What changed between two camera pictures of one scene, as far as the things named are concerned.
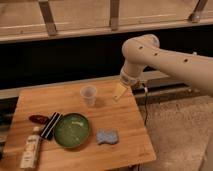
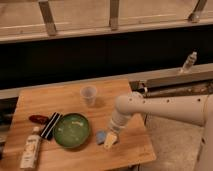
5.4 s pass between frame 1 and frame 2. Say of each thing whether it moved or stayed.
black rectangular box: stayed
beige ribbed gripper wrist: moved
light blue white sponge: stayed
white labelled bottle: stayed
